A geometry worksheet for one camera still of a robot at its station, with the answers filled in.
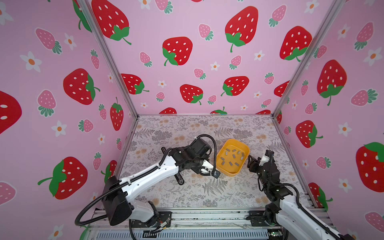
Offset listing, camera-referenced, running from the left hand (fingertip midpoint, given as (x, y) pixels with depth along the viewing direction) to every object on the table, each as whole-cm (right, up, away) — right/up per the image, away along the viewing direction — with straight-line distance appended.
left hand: (206, 156), depth 77 cm
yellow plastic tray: (+17, -5, +20) cm, 27 cm away
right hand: (+27, -1, +7) cm, 28 cm away
